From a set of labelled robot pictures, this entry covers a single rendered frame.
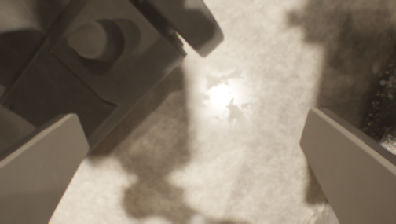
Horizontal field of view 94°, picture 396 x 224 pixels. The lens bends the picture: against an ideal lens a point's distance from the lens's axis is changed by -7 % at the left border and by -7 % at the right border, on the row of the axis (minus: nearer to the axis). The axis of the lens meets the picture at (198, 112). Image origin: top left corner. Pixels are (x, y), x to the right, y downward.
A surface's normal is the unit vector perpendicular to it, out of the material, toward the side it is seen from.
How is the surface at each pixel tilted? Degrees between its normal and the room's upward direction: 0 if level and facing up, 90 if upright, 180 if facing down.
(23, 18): 0
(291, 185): 0
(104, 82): 0
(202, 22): 37
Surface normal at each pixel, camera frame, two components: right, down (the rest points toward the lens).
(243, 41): 0.01, 0.31
